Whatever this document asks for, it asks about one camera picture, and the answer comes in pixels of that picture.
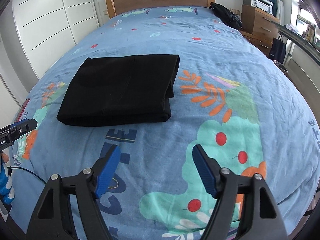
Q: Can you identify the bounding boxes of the blue patterned bed cover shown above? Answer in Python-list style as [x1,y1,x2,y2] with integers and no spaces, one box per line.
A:
[10,7,319,239]

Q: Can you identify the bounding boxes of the dark blue shopping bag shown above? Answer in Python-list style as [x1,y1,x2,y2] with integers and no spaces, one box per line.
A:
[268,35,286,63]

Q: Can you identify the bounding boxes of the white wardrobe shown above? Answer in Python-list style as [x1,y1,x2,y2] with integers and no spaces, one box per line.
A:
[12,0,99,79]

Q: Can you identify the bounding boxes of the black cable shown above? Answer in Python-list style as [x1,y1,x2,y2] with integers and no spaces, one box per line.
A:
[6,166,48,185]

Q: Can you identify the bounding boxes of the black backpack on bed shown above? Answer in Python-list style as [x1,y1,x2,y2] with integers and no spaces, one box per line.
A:
[209,2,242,30]

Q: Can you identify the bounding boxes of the wooden drawer dresser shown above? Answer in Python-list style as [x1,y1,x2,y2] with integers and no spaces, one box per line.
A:
[240,4,279,56]

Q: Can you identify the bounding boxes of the white printer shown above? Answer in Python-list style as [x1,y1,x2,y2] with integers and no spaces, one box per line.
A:
[243,0,273,14]

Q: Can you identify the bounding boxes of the left gloved hand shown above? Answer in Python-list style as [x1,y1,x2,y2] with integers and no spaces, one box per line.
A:
[1,152,15,205]

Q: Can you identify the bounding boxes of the black pants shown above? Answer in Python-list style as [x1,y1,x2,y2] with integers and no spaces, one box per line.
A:
[57,54,180,127]

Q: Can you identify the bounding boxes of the red phone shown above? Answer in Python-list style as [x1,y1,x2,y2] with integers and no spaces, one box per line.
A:
[14,98,30,122]

